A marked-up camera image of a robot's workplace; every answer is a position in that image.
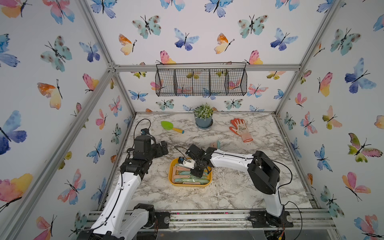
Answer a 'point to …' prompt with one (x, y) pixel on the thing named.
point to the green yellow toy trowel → (169, 126)
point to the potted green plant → (203, 116)
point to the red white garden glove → (242, 129)
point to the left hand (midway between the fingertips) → (160, 143)
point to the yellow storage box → (179, 174)
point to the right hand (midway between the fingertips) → (194, 168)
